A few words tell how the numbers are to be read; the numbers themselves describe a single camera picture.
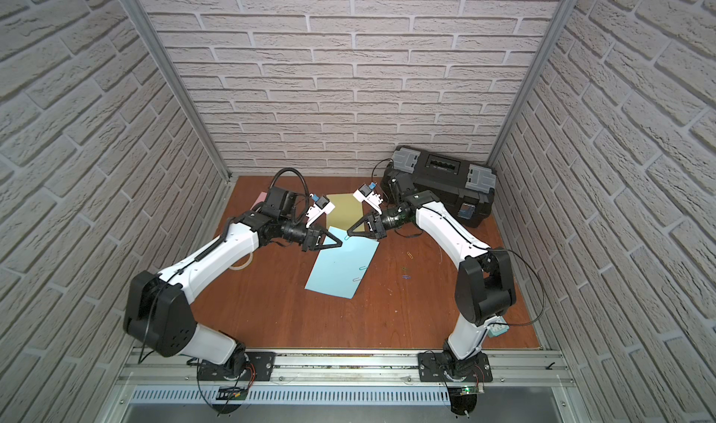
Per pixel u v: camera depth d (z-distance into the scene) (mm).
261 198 1120
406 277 911
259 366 729
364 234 730
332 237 710
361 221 710
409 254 959
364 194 696
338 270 745
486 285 467
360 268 766
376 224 680
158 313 432
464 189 922
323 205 686
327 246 717
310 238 665
